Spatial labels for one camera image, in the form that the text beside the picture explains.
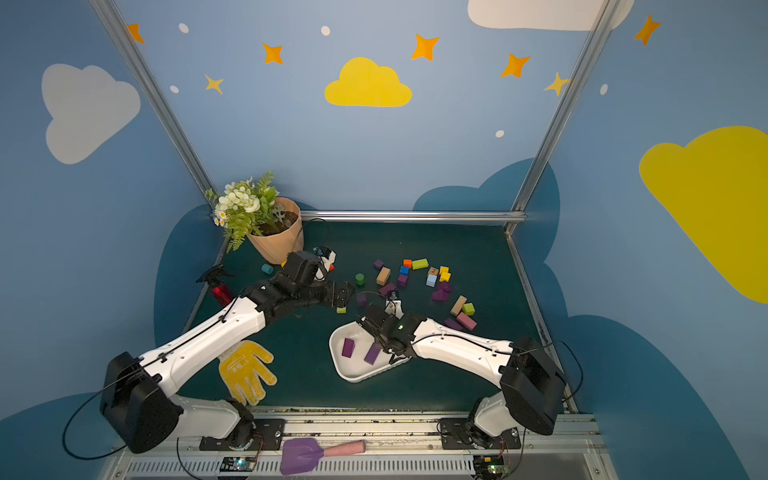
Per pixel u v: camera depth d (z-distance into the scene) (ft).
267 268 3.50
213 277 2.84
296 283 1.97
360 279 3.39
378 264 3.56
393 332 1.95
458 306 3.23
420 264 3.62
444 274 3.43
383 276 3.42
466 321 3.05
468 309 3.14
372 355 2.87
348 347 2.89
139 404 1.27
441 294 3.32
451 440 2.45
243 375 2.76
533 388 1.38
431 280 3.42
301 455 2.35
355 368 2.81
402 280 3.41
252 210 2.83
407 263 3.53
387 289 3.34
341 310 3.13
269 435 2.47
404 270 3.46
